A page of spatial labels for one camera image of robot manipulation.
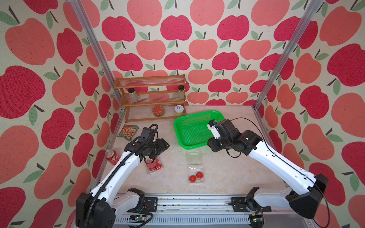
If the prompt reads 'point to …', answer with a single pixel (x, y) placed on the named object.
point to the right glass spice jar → (181, 92)
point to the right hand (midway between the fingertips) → (211, 144)
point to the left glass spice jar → (132, 94)
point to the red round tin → (158, 110)
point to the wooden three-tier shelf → (146, 98)
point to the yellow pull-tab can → (179, 110)
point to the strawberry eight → (199, 175)
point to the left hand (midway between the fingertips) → (167, 150)
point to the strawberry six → (192, 179)
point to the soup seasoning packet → (128, 131)
